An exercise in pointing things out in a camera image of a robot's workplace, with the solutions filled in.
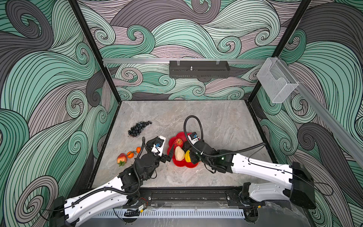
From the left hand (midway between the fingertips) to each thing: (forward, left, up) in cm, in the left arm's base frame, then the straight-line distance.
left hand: (165, 140), depth 72 cm
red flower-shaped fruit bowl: (+2, -1, -18) cm, 18 cm away
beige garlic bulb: (-1, -8, -14) cm, 16 cm away
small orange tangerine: (+2, +18, -16) cm, 24 cm away
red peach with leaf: (-4, +27, -17) cm, 32 cm away
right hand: (-2, -13, -7) cm, 15 cm away
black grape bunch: (+18, +23, -18) cm, 34 cm away
